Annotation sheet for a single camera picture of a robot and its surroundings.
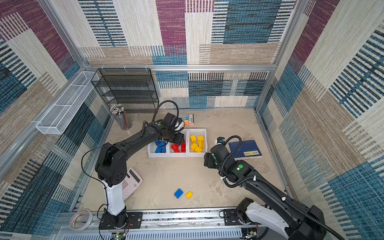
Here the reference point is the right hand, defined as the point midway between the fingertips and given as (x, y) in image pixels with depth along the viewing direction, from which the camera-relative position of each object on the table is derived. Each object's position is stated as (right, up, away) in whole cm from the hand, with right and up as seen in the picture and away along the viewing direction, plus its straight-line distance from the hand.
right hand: (211, 159), depth 78 cm
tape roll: (-67, -28, -6) cm, 73 cm away
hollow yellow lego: (-4, +5, +20) cm, 21 cm away
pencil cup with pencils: (-58, +26, +18) cm, 66 cm away
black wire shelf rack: (-53, +44, +30) cm, 75 cm away
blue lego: (-31, +2, +16) cm, 35 cm away
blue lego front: (-17, -19, +2) cm, 26 cm away
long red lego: (-16, +3, +19) cm, 25 cm away
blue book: (+26, +2, +20) cm, 33 cm away
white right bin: (-7, +6, +21) cm, 23 cm away
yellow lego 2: (-5, +8, +21) cm, 23 cm away
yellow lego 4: (-6, +2, +18) cm, 19 cm away
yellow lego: (-10, +9, +21) cm, 25 cm away
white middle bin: (-23, 0, +13) cm, 26 cm away
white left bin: (-35, 0, +15) cm, 38 cm away
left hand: (-17, +10, +13) cm, 23 cm away
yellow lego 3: (-9, +4, +18) cm, 21 cm away
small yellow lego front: (-12, -19, +3) cm, 23 cm away
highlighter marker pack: (-13, +21, +33) cm, 41 cm away
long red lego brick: (-21, +3, +18) cm, 28 cm away
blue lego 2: (-28, +2, +17) cm, 33 cm away
